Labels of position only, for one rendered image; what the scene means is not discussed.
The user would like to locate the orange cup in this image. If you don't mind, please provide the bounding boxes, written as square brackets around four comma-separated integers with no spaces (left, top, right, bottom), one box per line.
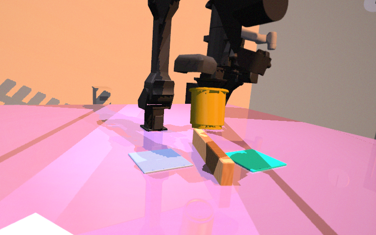
[189,88,229,130]

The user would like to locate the orange wooden beam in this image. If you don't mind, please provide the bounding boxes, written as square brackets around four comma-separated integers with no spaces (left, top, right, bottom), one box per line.
[192,128,235,186]

